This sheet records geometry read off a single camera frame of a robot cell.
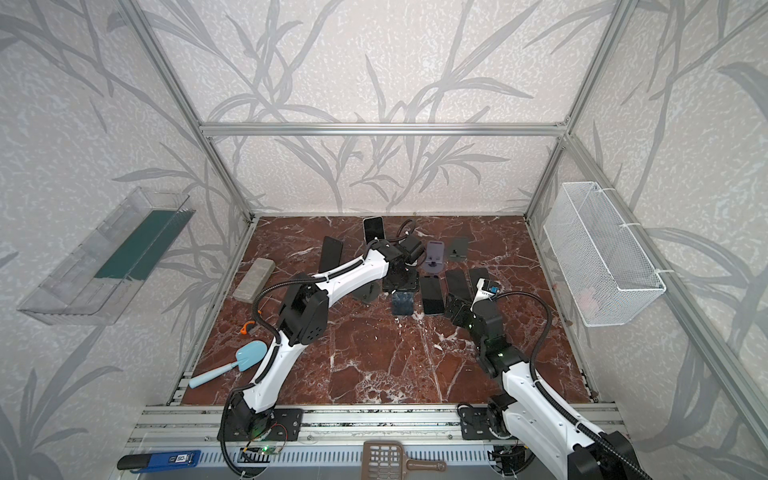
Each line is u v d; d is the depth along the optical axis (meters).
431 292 0.99
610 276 0.61
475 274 1.04
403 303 0.93
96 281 0.64
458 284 0.99
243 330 0.89
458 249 1.06
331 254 0.94
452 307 0.76
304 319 0.58
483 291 0.74
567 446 0.43
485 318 0.62
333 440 0.72
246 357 0.84
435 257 1.00
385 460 0.69
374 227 1.16
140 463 0.65
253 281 0.99
